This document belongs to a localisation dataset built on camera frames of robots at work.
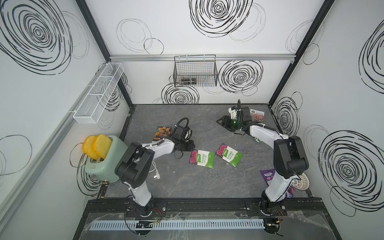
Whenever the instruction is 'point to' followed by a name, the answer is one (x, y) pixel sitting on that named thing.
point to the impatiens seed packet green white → (202, 158)
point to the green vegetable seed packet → (258, 140)
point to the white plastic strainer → (302, 183)
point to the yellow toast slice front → (101, 145)
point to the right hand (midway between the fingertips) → (221, 121)
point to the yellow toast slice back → (88, 147)
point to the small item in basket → (189, 81)
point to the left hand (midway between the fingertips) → (192, 146)
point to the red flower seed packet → (257, 115)
